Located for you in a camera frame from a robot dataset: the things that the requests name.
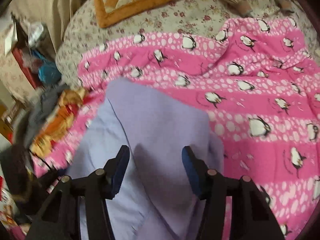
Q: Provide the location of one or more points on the orange yellow cartoon blanket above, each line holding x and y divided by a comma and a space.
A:
59, 122

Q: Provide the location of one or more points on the pink penguin quilt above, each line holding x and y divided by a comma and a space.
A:
258, 85

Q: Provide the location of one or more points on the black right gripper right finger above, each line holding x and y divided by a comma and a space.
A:
251, 216

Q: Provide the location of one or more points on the floral bed sheet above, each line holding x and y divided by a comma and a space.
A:
201, 17

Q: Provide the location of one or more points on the lavender puffer jacket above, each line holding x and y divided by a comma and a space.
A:
155, 200

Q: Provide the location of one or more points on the grey striped garment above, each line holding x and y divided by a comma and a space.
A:
35, 117

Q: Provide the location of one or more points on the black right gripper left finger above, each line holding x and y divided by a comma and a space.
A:
59, 216

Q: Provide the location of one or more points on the beige curtain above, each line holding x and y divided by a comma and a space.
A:
55, 14

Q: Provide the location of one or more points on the teal plastic bag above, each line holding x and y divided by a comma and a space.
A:
48, 73

